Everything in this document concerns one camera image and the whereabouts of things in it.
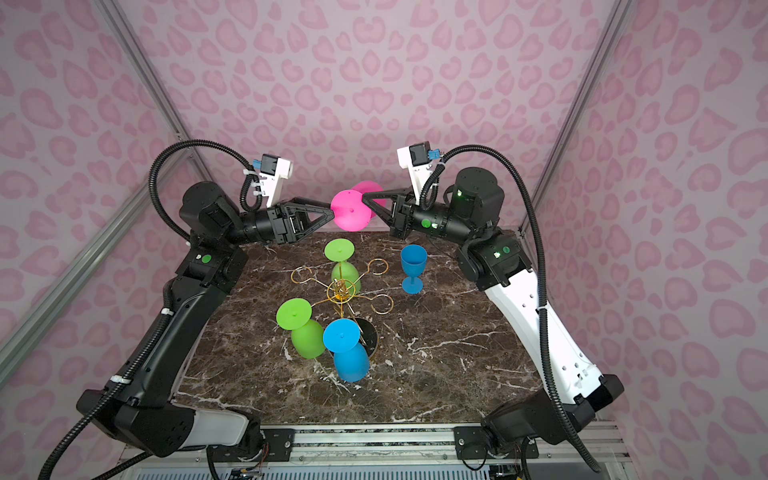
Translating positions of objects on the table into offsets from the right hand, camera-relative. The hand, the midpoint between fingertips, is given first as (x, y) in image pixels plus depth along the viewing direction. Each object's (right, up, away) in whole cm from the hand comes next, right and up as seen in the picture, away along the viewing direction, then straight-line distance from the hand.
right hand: (366, 199), depth 51 cm
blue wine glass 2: (-5, -32, +15) cm, 36 cm away
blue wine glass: (+10, -11, +40) cm, 43 cm away
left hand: (-6, -2, +1) cm, 6 cm away
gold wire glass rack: (-7, -18, +17) cm, 25 cm away
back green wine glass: (-9, -8, +24) cm, 27 cm away
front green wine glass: (-15, -28, +17) cm, 36 cm away
